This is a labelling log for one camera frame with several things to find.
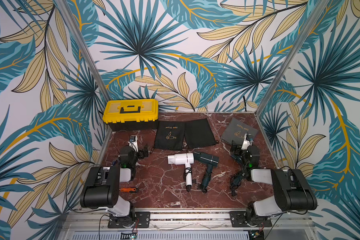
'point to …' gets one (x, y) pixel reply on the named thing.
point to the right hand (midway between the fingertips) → (242, 141)
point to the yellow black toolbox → (131, 115)
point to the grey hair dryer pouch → (236, 130)
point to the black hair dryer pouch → (170, 135)
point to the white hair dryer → (186, 159)
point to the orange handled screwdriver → (127, 189)
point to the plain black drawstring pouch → (199, 133)
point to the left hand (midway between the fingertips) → (140, 145)
